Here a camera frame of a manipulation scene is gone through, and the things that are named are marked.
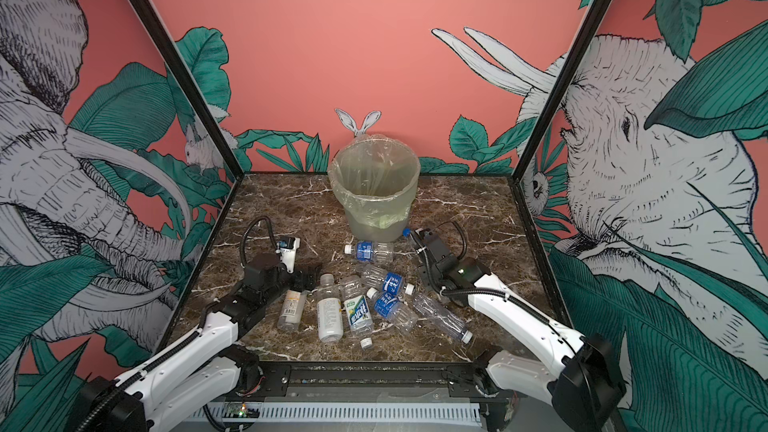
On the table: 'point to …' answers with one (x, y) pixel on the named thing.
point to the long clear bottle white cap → (441, 316)
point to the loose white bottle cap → (367, 342)
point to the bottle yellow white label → (291, 310)
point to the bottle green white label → (358, 309)
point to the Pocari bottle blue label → (371, 251)
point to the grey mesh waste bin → (362, 232)
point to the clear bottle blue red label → (406, 232)
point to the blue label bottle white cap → (393, 310)
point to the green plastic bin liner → (374, 177)
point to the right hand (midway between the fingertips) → (429, 264)
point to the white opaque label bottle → (329, 310)
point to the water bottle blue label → (389, 283)
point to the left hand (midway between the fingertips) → (307, 257)
